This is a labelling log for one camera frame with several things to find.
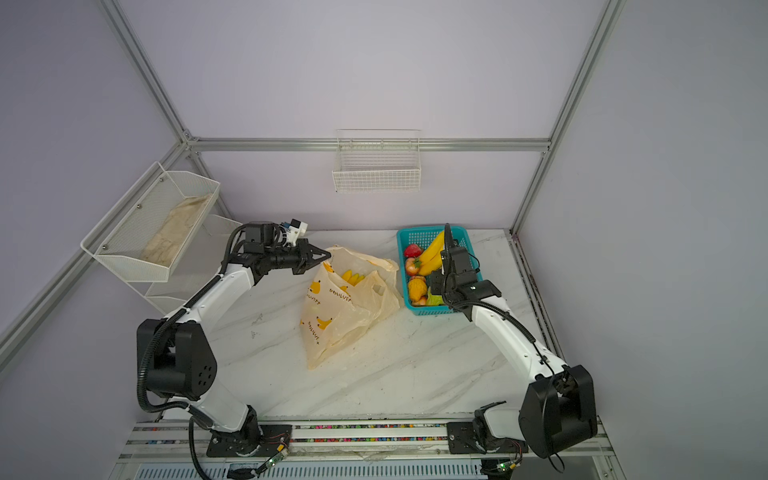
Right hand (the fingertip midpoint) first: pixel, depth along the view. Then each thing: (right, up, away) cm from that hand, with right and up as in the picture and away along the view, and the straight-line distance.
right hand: (440, 273), depth 84 cm
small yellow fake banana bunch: (0, +5, +16) cm, 17 cm away
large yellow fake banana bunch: (-28, -2, +16) cm, 32 cm away
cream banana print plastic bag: (-26, -6, -6) cm, 27 cm away
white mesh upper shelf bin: (-78, +12, -6) cm, 79 cm away
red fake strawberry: (-7, +7, +20) cm, 23 cm away
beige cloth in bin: (-73, +7, -9) cm, 74 cm away
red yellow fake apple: (-7, +2, +13) cm, 15 cm away
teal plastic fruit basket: (-2, -10, +7) cm, 12 cm away
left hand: (-31, +5, -2) cm, 32 cm away
